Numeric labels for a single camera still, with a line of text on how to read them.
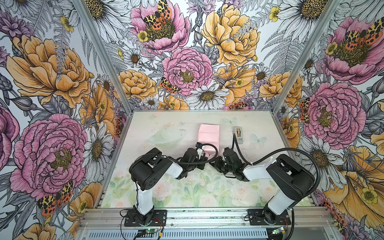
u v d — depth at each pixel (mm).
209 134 990
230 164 741
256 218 733
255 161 625
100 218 762
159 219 733
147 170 511
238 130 1043
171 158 619
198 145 852
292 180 471
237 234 1116
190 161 761
